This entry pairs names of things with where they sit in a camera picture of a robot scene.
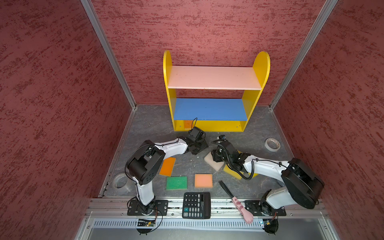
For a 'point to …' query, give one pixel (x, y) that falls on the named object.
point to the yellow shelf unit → (214, 114)
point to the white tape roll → (272, 144)
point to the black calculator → (196, 205)
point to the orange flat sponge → (167, 166)
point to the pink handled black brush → (248, 216)
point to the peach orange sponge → (203, 180)
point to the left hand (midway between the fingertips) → (205, 149)
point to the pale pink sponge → (217, 166)
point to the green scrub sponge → (176, 183)
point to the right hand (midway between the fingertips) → (214, 155)
